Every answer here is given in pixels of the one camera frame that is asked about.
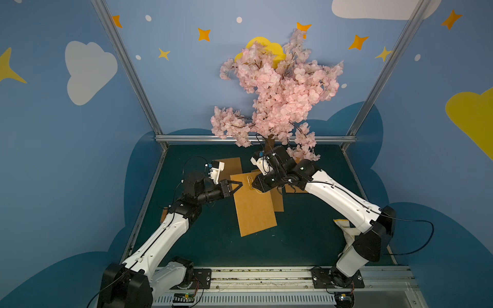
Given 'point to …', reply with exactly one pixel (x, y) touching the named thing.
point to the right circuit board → (344, 299)
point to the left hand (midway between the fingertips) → (243, 182)
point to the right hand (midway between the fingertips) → (257, 181)
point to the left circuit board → (183, 299)
